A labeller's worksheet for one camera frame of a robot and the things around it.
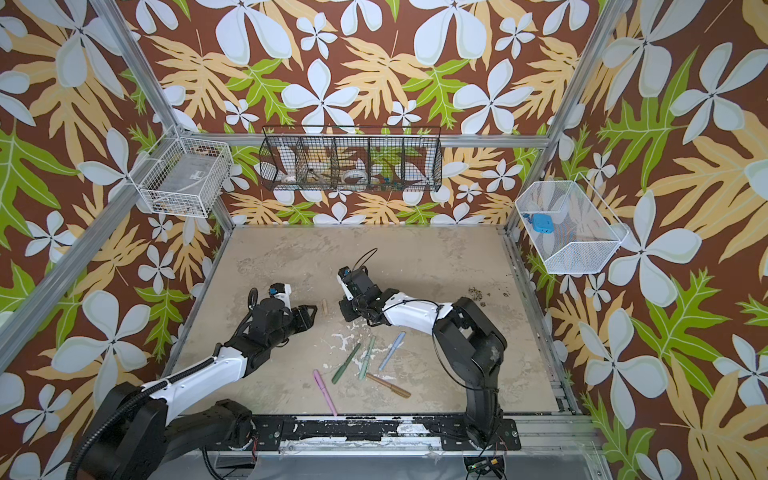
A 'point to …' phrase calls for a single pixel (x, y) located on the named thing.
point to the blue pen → (391, 350)
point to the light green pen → (365, 364)
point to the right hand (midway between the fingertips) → (341, 304)
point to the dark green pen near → (342, 369)
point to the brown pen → (395, 389)
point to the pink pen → (319, 381)
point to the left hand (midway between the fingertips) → (311, 305)
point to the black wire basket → (351, 158)
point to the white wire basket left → (189, 178)
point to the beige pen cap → (324, 307)
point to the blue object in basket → (542, 223)
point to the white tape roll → (355, 172)
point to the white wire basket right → (571, 226)
